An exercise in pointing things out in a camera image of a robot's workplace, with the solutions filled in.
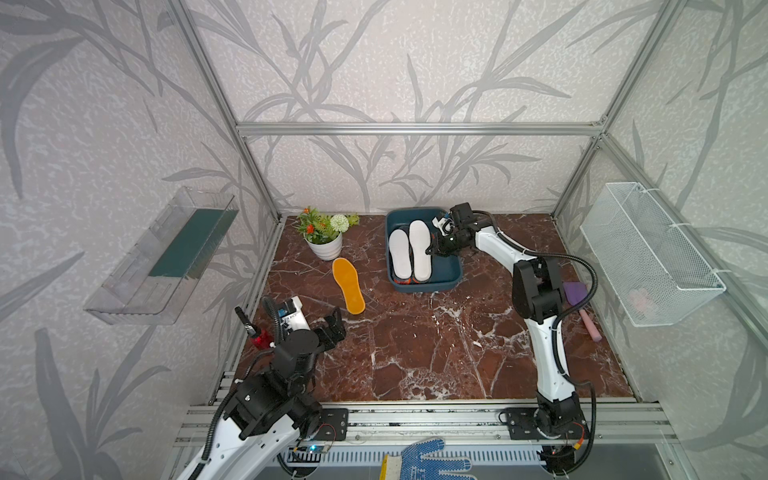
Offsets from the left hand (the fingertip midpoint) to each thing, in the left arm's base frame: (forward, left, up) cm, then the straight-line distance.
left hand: (330, 316), depth 72 cm
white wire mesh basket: (+3, -72, +16) cm, 74 cm away
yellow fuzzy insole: (+24, +2, -19) cm, 30 cm away
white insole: (+34, -17, -15) cm, 41 cm away
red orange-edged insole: (+21, -20, -17) cm, 34 cm away
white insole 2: (+32, -24, -13) cm, 42 cm away
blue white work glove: (-28, -20, -18) cm, 39 cm away
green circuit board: (-25, +3, -19) cm, 31 cm away
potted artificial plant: (+32, +8, -5) cm, 33 cm away
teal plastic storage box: (+26, -33, -18) cm, 46 cm away
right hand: (+31, -26, -12) cm, 42 cm away
